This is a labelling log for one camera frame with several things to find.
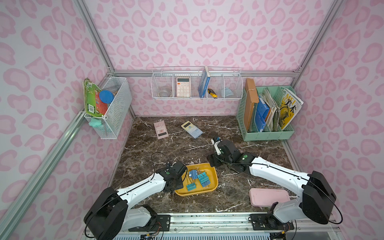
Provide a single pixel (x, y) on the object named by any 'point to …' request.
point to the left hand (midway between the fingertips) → (177, 182)
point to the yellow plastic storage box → (211, 172)
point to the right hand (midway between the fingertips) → (212, 154)
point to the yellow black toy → (212, 93)
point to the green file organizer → (273, 96)
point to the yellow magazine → (290, 106)
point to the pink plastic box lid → (265, 197)
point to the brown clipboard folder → (251, 97)
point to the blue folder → (261, 114)
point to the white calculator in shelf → (183, 87)
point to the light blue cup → (228, 91)
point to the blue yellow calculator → (193, 130)
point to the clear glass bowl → (164, 93)
